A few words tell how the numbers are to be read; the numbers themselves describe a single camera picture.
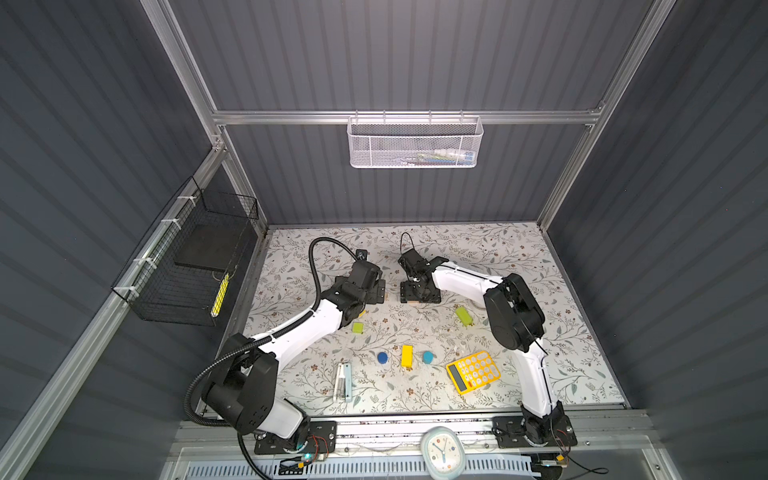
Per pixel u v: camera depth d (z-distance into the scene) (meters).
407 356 0.87
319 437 0.73
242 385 0.43
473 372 0.83
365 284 0.68
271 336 0.46
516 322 0.59
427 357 0.86
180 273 0.72
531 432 0.66
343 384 0.79
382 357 0.87
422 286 0.74
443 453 0.69
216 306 0.67
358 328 0.93
